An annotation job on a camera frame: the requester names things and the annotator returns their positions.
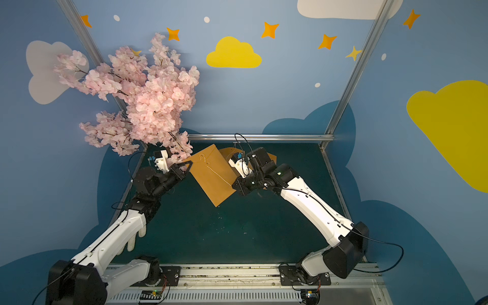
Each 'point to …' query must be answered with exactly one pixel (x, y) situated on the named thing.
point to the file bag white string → (201, 155)
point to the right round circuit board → (311, 296)
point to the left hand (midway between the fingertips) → (193, 160)
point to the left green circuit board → (151, 294)
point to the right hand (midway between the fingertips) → (237, 183)
